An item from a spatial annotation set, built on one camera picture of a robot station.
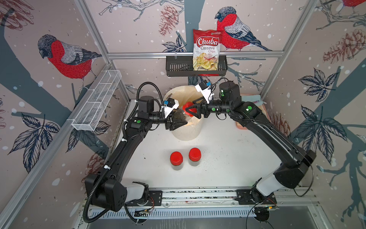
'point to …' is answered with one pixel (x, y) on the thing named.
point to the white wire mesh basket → (88, 117)
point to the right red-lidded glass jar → (194, 156)
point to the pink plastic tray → (262, 108)
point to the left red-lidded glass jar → (176, 159)
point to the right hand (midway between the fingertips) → (190, 105)
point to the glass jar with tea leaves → (177, 114)
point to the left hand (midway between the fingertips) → (185, 113)
